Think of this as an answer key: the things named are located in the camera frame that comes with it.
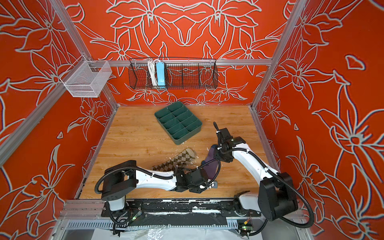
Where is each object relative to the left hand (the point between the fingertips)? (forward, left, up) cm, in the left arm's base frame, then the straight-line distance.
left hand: (205, 179), depth 81 cm
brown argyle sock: (+11, +13, -1) cm, 17 cm away
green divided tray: (+36, +18, +5) cm, 40 cm away
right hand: (+11, -6, +6) cm, 14 cm away
